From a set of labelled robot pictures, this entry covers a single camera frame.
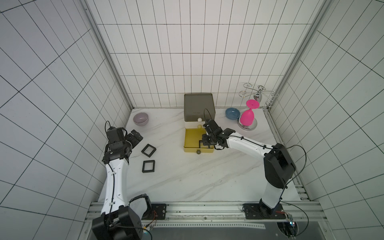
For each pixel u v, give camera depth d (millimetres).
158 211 724
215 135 683
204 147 962
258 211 661
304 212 658
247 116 900
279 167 466
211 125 687
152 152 944
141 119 1086
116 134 576
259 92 876
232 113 1141
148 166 900
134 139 708
